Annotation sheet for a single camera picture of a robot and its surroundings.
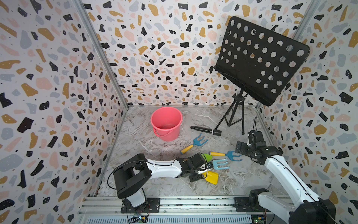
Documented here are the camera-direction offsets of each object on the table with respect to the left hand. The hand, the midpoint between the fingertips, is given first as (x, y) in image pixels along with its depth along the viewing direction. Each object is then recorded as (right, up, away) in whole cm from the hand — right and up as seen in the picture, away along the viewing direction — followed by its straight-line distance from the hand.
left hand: (201, 171), depth 84 cm
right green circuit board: (+28, -19, -13) cm, 36 cm away
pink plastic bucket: (-22, +30, +6) cm, 38 cm away
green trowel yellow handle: (+5, +7, +5) cm, 10 cm away
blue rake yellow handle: (-1, +15, +16) cm, 22 cm away
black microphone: (+9, +23, +18) cm, 31 cm away
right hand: (+25, +14, 0) cm, 29 cm away
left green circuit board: (-33, -19, -13) cm, 41 cm away
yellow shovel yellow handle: (+6, -3, -1) cm, 7 cm away
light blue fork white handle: (+10, +3, +5) cm, 11 cm away
